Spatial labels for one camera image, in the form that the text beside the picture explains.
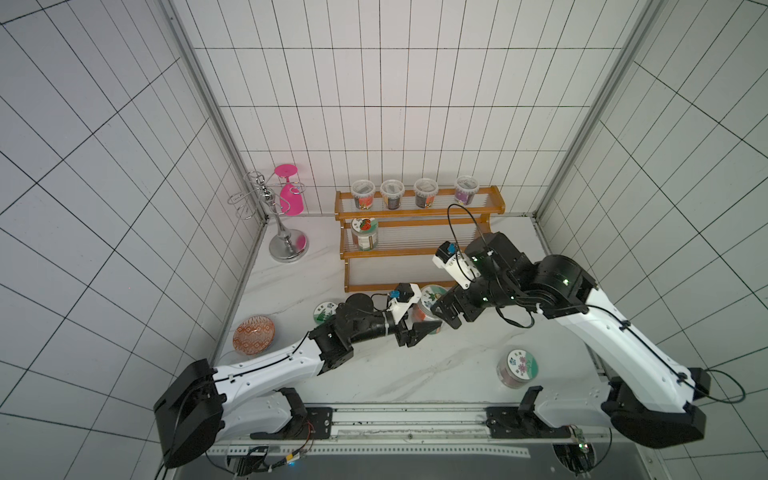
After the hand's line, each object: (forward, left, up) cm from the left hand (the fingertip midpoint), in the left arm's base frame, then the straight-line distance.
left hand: (427, 314), depth 69 cm
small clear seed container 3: (+31, -1, +12) cm, 33 cm away
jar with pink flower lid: (-8, -24, -14) cm, 29 cm away
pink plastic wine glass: (+43, +43, -3) cm, 61 cm away
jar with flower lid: (-2, +2, +5) cm, 6 cm away
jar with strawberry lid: (+25, +16, 0) cm, 30 cm away
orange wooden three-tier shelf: (+26, +9, -3) cm, 28 cm away
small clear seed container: (+31, +8, +11) cm, 34 cm away
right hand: (0, -1, +8) cm, 8 cm away
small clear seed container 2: (+30, +16, +12) cm, 36 cm away
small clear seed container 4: (+32, -12, +12) cm, 36 cm away
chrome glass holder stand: (+36, +47, +4) cm, 59 cm away
